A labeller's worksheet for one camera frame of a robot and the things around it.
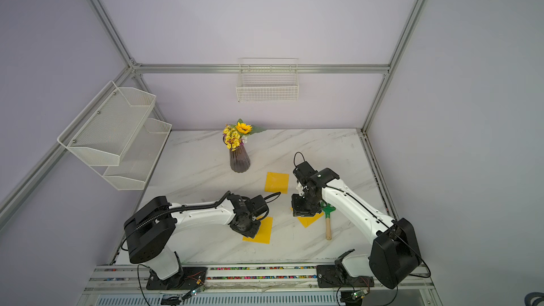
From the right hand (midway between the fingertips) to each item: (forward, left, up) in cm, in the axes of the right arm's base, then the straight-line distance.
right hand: (299, 216), depth 78 cm
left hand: (-3, +20, -10) cm, 23 cm away
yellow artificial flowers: (+28, +25, +16) cm, 40 cm away
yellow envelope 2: (+21, +8, -9) cm, 24 cm away
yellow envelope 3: (+2, -4, -9) cm, 10 cm away
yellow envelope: (-3, +14, -9) cm, 17 cm away
